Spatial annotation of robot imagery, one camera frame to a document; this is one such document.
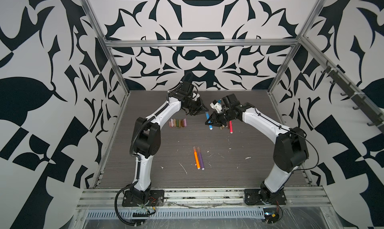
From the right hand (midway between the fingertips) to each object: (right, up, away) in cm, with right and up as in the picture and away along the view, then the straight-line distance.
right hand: (207, 123), depth 83 cm
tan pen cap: (-20, -2, +18) cm, 27 cm away
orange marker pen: (-6, -20, +3) cm, 21 cm away
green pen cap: (-18, -2, +18) cm, 26 cm away
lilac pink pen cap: (-13, -2, +18) cm, 23 cm away
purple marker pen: (-3, -21, +3) cm, 21 cm away
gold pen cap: (-16, -2, +18) cm, 25 cm away
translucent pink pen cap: (-23, -3, +16) cm, 28 cm away
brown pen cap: (-15, -2, +19) cm, 24 cm away
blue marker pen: (+1, -1, -2) cm, 3 cm away
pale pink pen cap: (-22, -2, +18) cm, 29 cm away
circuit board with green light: (+29, -42, -12) cm, 52 cm away
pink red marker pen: (+17, -5, +16) cm, 24 cm away
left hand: (+2, +9, +3) cm, 10 cm away
